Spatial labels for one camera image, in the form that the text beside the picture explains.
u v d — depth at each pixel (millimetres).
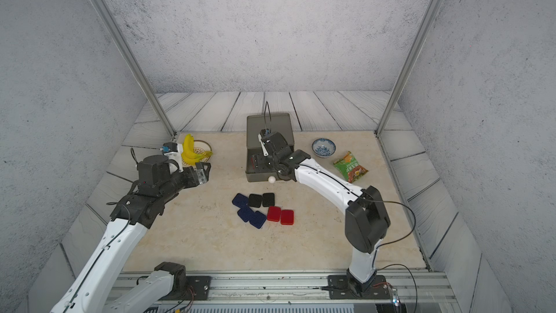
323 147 1114
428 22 801
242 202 927
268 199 936
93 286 395
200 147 1136
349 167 990
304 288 745
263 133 745
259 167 740
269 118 1103
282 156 639
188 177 636
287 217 893
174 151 627
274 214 916
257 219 902
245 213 925
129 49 889
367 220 457
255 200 937
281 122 952
